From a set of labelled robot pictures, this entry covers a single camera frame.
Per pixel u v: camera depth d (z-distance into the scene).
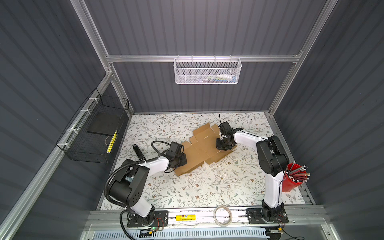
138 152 0.95
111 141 0.71
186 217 0.72
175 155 0.73
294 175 0.77
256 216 0.73
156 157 0.61
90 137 0.72
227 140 0.76
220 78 0.93
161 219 0.72
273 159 0.55
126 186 0.45
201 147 1.04
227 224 0.72
